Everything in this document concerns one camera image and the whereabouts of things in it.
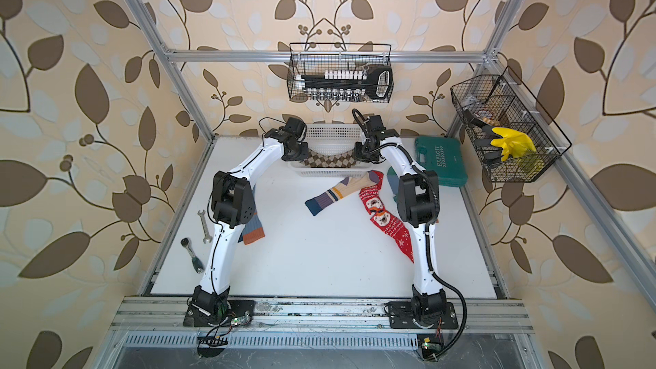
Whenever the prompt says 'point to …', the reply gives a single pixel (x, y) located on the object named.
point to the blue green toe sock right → (393, 179)
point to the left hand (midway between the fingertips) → (298, 150)
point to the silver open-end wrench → (207, 237)
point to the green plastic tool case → (444, 155)
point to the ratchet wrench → (196, 262)
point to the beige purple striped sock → (348, 184)
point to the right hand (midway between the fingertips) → (357, 156)
